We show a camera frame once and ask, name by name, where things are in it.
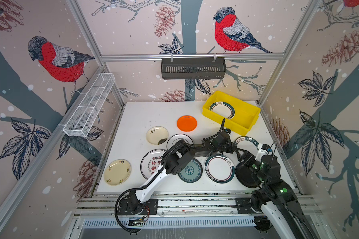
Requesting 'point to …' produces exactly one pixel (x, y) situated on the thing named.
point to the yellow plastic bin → (240, 116)
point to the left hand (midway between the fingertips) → (240, 146)
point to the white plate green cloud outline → (176, 138)
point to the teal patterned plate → (192, 172)
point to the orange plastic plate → (186, 123)
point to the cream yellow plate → (117, 172)
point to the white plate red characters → (150, 161)
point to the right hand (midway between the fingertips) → (241, 150)
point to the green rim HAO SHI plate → (248, 143)
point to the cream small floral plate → (157, 135)
